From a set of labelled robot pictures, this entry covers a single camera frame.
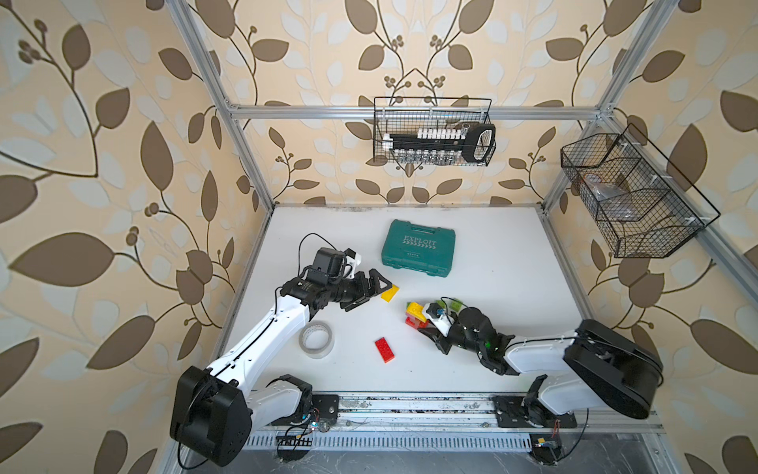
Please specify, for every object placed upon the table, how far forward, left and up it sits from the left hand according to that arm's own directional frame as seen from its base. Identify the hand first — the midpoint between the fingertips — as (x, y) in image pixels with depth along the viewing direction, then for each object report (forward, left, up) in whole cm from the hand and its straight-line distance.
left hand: (377, 287), depth 77 cm
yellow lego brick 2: (-4, -11, -6) cm, 13 cm away
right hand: (-3, -14, -15) cm, 20 cm away
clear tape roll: (-8, +18, -19) cm, 27 cm away
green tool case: (+23, -15, -13) cm, 30 cm away
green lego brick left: (+3, -25, -17) cm, 30 cm away
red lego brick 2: (-11, -2, -17) cm, 20 cm away
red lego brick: (-5, -11, -10) cm, 16 cm away
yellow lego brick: (+7, -4, -17) cm, 19 cm away
